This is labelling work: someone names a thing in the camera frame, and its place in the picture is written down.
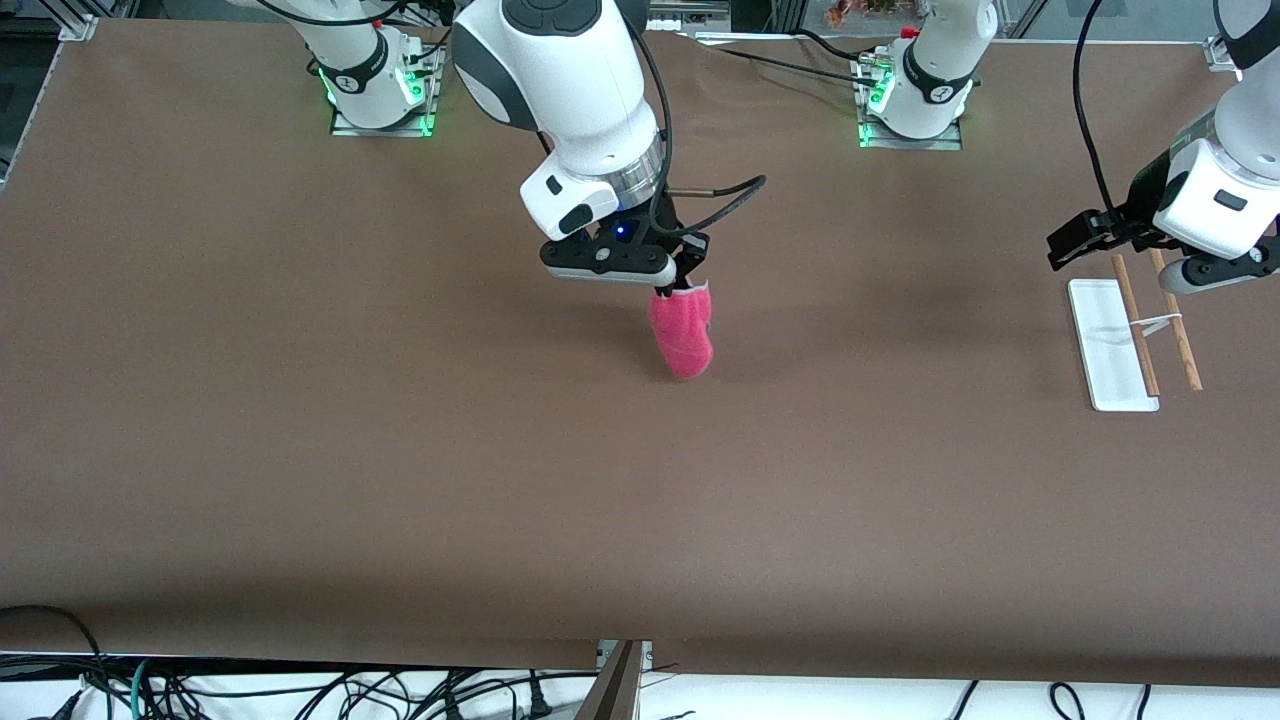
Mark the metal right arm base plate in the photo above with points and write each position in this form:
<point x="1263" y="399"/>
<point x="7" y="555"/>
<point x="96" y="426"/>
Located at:
<point x="380" y="131"/>

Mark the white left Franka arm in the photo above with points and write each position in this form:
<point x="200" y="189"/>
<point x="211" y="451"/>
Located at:
<point x="1250" y="130"/>

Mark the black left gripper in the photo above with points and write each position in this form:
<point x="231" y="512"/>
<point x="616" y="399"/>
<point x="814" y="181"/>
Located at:
<point x="1141" y="203"/>

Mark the small metal bracket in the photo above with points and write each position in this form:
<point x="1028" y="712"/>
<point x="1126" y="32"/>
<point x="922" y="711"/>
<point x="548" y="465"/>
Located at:
<point x="646" y="652"/>

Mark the white power strip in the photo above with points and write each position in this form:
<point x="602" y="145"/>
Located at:
<point x="700" y="15"/>

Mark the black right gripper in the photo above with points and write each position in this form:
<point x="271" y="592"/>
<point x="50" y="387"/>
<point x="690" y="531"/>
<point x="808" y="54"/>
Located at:
<point x="664" y="231"/>

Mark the pink fleece towel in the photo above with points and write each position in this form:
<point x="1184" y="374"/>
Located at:
<point x="682" y="335"/>

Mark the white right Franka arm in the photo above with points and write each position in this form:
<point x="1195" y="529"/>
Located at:
<point x="560" y="80"/>

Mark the brown wooden post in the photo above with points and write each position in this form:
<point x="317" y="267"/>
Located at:
<point x="615" y="690"/>

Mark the white rack with wooden bars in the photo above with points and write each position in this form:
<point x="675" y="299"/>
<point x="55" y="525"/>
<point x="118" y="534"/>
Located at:
<point x="1110" y="350"/>

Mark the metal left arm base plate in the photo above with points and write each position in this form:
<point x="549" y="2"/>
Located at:
<point x="910" y="143"/>

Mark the aluminium frame corner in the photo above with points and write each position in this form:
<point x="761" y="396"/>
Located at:
<point x="78" y="28"/>
<point x="1222" y="55"/>

